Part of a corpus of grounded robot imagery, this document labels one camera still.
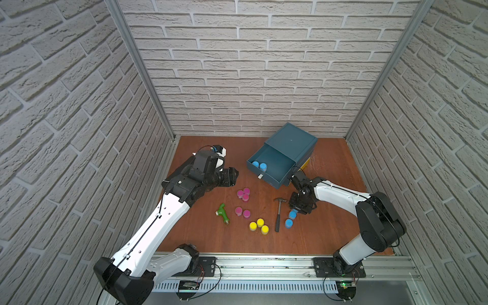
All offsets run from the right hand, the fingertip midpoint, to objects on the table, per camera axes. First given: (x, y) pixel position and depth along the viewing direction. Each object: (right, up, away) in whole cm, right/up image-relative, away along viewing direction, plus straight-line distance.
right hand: (294, 207), depth 89 cm
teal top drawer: (-12, +20, -4) cm, 24 cm away
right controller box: (+15, -26, -19) cm, 36 cm away
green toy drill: (-35, -1, -2) cm, 35 cm away
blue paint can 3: (-2, -2, -4) cm, 5 cm away
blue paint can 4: (-4, -5, -6) cm, 9 cm away
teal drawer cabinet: (-6, +27, -6) cm, 28 cm away
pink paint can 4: (-27, 0, -4) cm, 27 cm away
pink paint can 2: (-23, +8, +3) cm, 25 cm away
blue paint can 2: (-16, +20, -4) cm, 26 cm away
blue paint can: (-19, +22, -4) cm, 29 cm away
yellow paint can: (-17, -5, -6) cm, 19 cm away
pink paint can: (-27, +6, +3) cm, 28 cm away
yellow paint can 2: (-15, -7, -8) cm, 19 cm away
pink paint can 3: (-24, +5, +1) cm, 24 cm away
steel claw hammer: (-9, -6, -4) cm, 12 cm away
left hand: (-27, +20, -17) cm, 38 cm away
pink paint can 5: (-23, -2, -4) cm, 24 cm away
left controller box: (-45, -23, -20) cm, 55 cm away
